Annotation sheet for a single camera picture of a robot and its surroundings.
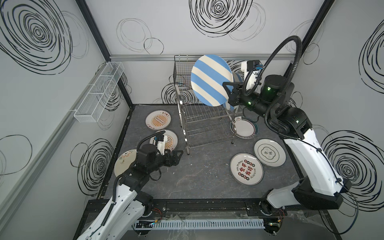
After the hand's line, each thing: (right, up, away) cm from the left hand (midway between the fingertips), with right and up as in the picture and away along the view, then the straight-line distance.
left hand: (177, 151), depth 74 cm
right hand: (+19, +29, -21) cm, 41 cm away
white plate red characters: (+39, -13, +13) cm, 43 cm away
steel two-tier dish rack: (+16, +12, +32) cm, 38 cm away
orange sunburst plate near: (-7, +2, +25) cm, 27 cm away
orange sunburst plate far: (-19, +15, +37) cm, 44 cm away
